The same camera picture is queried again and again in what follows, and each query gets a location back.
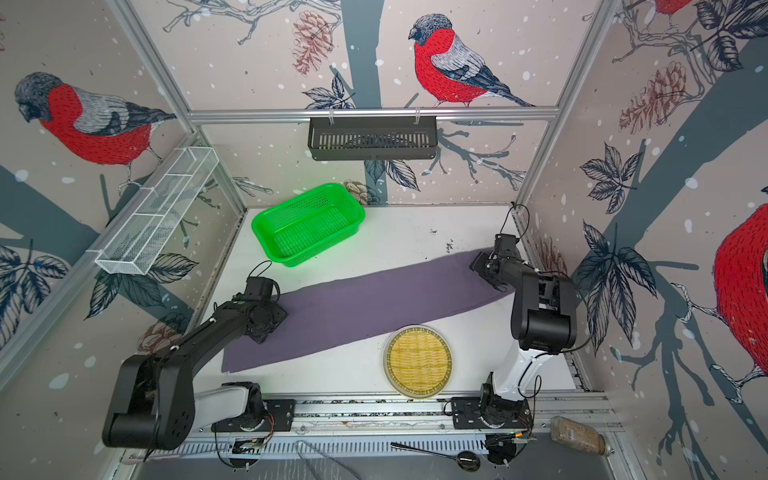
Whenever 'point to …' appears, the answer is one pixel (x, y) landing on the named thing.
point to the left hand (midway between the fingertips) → (275, 319)
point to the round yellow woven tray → (418, 361)
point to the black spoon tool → (466, 460)
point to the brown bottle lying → (580, 436)
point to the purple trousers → (360, 311)
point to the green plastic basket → (307, 224)
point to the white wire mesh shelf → (135, 242)
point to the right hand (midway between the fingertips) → (481, 269)
